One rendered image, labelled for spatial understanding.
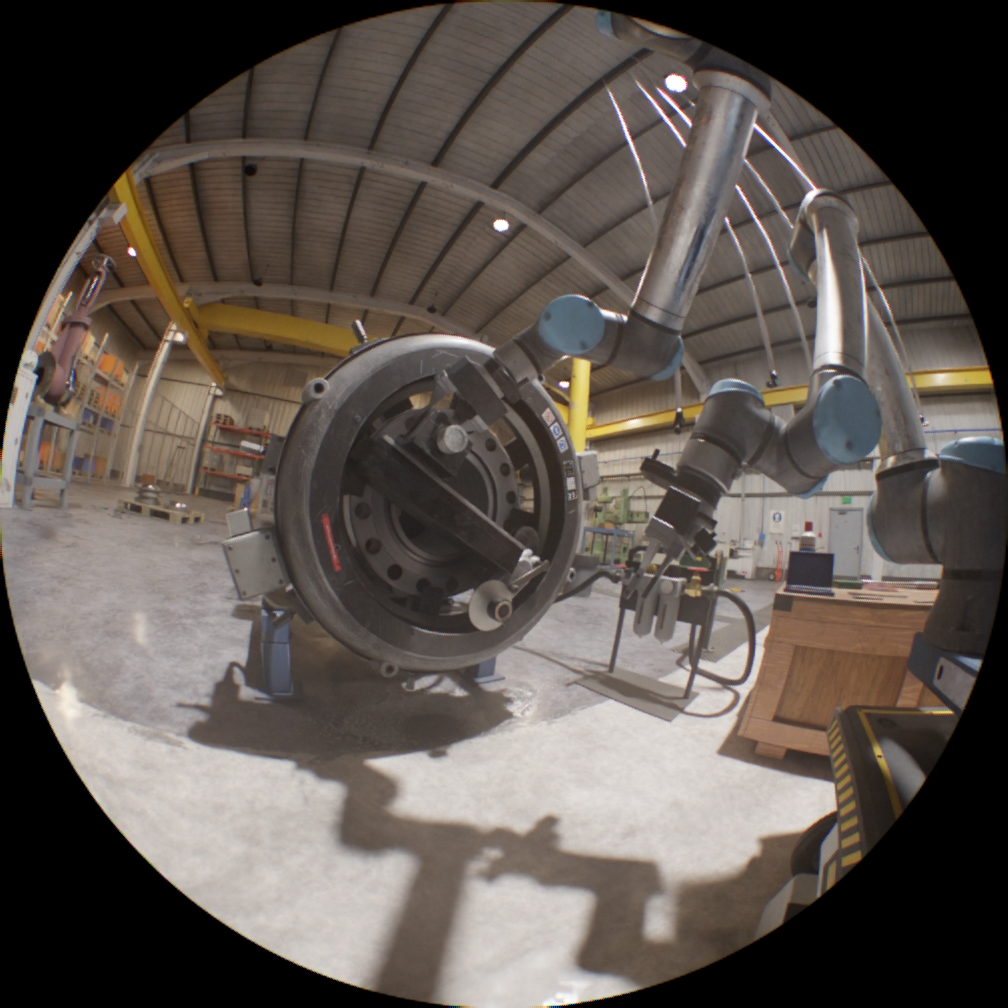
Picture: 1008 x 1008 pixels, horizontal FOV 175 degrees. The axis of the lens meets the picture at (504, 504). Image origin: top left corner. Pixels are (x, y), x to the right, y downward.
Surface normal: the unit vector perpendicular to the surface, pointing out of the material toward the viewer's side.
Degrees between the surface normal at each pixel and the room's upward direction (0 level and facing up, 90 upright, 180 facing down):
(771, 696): 90
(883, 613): 90
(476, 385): 129
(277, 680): 90
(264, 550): 90
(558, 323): 114
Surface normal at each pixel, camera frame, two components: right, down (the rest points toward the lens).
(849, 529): -0.84, -0.16
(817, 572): -0.73, -0.37
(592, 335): -0.04, 0.32
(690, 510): -0.57, -0.26
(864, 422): -0.40, -0.05
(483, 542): 0.62, 0.01
